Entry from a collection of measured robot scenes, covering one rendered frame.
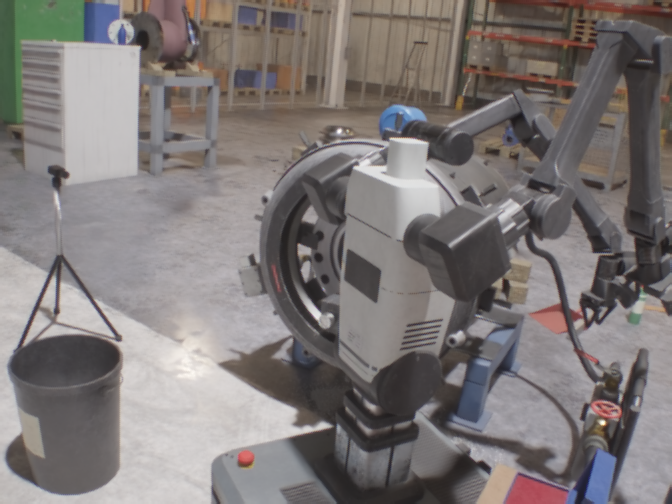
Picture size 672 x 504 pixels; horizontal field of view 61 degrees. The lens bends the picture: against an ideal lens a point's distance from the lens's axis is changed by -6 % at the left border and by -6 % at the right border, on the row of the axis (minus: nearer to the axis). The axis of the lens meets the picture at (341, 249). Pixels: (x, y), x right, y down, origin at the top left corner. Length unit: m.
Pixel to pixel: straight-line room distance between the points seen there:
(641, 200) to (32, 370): 1.66
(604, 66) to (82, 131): 4.69
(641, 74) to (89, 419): 1.53
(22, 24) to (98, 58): 3.34
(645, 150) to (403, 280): 0.55
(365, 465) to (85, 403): 0.76
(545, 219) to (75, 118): 4.64
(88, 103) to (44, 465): 3.95
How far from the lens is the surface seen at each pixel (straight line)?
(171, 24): 6.05
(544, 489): 1.28
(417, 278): 1.14
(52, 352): 1.95
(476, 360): 2.20
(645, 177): 1.34
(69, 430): 1.75
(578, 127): 1.13
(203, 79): 5.96
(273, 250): 1.99
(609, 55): 1.17
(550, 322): 3.33
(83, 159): 5.45
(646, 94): 1.27
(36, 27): 8.76
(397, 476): 1.46
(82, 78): 5.36
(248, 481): 1.50
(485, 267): 1.02
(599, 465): 1.19
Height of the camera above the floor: 1.22
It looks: 18 degrees down
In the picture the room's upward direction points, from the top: 6 degrees clockwise
